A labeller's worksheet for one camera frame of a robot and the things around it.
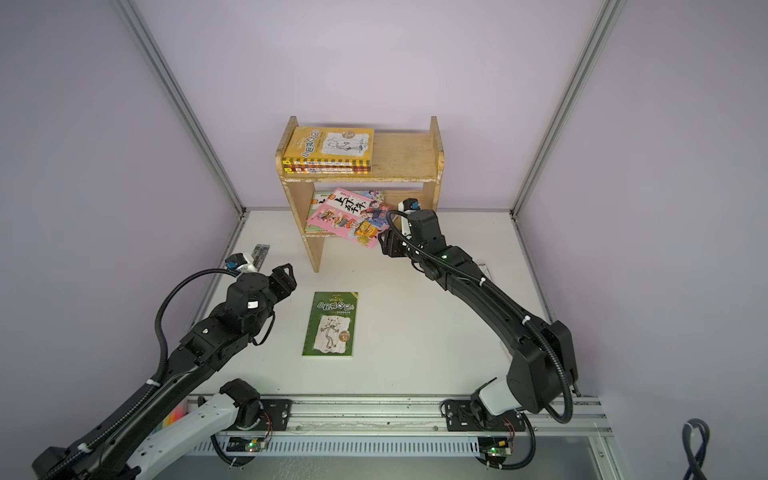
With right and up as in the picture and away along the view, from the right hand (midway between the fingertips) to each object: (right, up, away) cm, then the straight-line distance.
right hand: (386, 244), depth 81 cm
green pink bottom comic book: (-21, +15, +13) cm, 29 cm away
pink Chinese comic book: (-11, +8, +7) cm, 15 cm away
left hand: (-26, -7, -7) cm, 28 cm away
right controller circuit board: (+26, -49, -10) cm, 57 cm away
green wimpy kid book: (-17, -25, +8) cm, 31 cm away
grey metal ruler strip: (-48, -5, +26) cm, 55 cm away
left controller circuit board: (-34, -49, -10) cm, 61 cm away
